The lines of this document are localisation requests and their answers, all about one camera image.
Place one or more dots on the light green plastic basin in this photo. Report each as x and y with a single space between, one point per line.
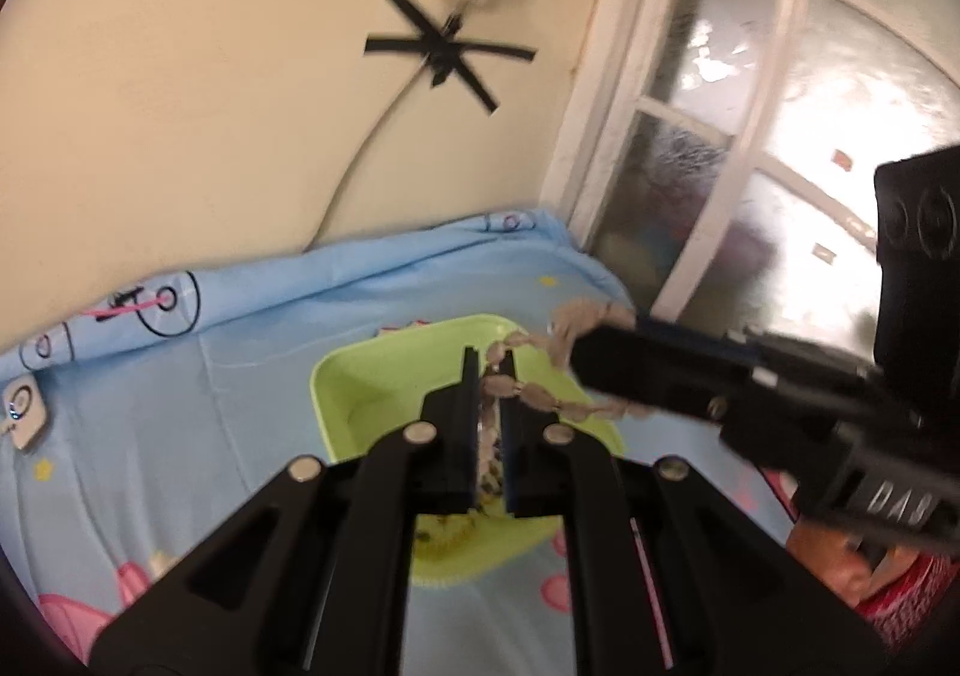
375 383

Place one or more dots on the black tape cross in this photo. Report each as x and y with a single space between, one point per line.
450 53

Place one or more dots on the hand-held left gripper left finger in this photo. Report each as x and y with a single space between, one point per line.
450 451

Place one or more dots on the white framed frosted window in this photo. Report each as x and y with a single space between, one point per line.
750 121

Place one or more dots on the person's right forearm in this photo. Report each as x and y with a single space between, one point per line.
915 590

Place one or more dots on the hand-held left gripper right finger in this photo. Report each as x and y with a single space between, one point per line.
525 466

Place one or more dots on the blue cartoon printed blanket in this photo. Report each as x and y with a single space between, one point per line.
225 421

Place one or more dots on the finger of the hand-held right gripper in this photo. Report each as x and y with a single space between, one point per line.
720 344
652 376

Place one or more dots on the small white device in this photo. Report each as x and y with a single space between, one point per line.
22 413

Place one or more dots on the person's right hand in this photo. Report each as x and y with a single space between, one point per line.
832 563

